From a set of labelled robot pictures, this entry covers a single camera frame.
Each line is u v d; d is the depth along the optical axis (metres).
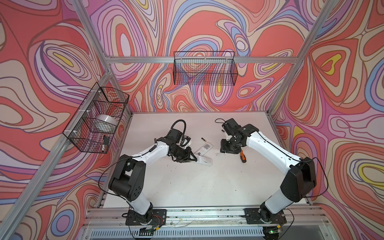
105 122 0.70
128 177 0.46
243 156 0.93
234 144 0.69
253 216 0.73
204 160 0.86
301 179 0.43
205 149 0.97
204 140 1.03
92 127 0.74
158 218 0.72
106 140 0.73
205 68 0.96
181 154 0.77
